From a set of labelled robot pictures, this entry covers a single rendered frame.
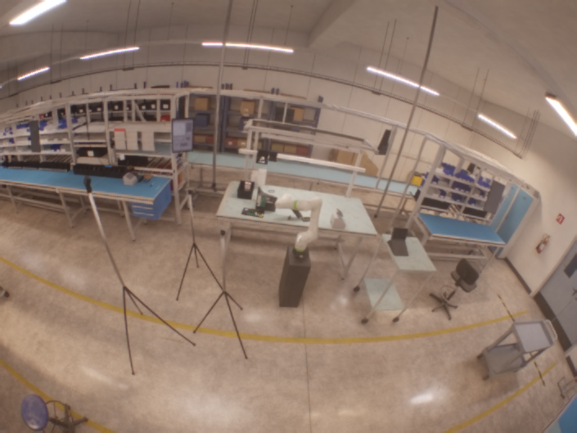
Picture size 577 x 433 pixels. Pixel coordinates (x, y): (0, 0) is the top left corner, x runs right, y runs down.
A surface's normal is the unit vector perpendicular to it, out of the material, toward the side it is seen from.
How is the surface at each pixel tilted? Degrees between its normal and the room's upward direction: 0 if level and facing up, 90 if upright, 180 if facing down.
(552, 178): 90
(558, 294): 90
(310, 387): 0
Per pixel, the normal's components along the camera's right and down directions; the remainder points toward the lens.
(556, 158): -0.99, -0.12
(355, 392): 0.16, -0.82
